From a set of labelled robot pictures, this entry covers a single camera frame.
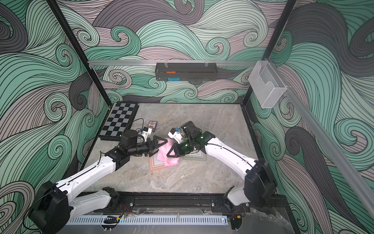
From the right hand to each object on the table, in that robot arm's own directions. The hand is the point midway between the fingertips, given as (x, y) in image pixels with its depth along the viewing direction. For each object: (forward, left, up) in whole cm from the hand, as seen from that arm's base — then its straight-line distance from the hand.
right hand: (169, 155), depth 73 cm
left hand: (+5, +3, +3) cm, 7 cm away
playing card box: (+32, +17, -16) cm, 40 cm away
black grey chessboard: (+35, +41, -13) cm, 55 cm away
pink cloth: (+1, +3, +4) cm, 5 cm away
